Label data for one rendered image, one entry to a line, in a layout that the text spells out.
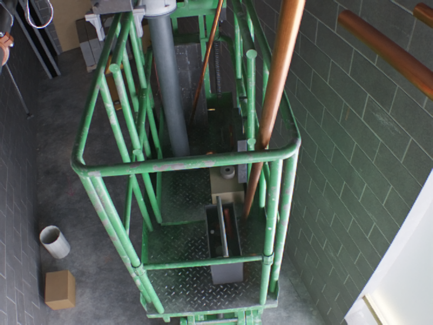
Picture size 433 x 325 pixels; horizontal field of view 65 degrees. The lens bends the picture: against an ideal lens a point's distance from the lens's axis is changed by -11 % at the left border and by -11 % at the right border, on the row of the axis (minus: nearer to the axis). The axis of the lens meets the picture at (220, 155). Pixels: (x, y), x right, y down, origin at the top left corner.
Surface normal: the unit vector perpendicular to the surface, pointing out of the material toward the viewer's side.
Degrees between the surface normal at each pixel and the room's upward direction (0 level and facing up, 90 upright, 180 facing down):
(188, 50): 90
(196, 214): 0
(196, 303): 0
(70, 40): 90
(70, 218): 0
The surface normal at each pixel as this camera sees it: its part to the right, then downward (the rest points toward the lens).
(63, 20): 0.35, 0.67
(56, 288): -0.05, -0.69
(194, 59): 0.06, 0.73
